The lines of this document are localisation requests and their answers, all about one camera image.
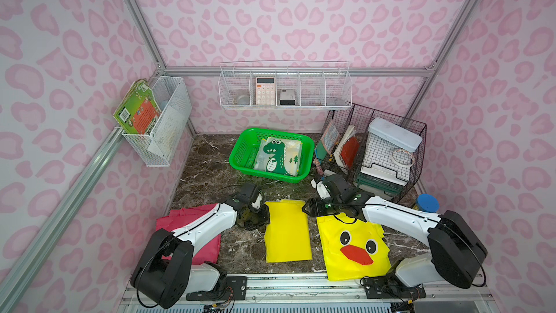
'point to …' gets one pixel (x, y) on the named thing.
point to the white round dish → (242, 100)
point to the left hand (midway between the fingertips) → (270, 221)
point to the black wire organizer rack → (360, 116)
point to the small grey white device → (287, 98)
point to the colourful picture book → (328, 142)
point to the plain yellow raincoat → (287, 236)
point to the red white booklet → (347, 152)
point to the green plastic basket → (245, 148)
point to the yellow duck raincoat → (352, 248)
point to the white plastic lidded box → (387, 151)
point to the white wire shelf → (285, 85)
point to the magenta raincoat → (208, 254)
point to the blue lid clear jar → (428, 203)
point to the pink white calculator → (265, 90)
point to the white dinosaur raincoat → (279, 156)
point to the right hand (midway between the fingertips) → (307, 208)
